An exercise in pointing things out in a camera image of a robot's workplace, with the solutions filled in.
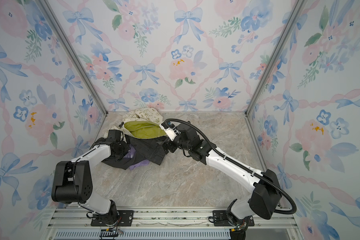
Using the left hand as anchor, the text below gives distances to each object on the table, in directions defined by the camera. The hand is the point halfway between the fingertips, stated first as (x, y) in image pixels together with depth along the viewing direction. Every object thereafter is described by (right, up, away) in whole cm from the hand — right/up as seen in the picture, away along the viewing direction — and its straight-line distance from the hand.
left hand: (128, 148), depth 94 cm
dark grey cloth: (+15, -1, -1) cm, 15 cm away
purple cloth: (+2, -4, -1) cm, 4 cm away
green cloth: (+10, +12, +3) cm, 15 cm away
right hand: (+25, +9, -20) cm, 33 cm away
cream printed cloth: (+5, +23, +16) cm, 28 cm away
